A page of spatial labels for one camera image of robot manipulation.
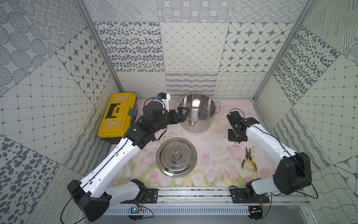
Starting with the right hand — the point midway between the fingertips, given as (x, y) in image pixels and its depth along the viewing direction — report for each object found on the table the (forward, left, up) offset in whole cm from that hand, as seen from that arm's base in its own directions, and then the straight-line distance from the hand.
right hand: (236, 139), depth 84 cm
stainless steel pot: (+32, +18, -8) cm, 37 cm away
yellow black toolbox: (+14, +73, +8) cm, 75 cm away
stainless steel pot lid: (-8, +37, -9) cm, 38 cm away
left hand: (+2, +32, +27) cm, 42 cm away
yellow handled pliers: (-6, -9, -11) cm, 15 cm away
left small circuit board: (-35, +57, -12) cm, 68 cm away
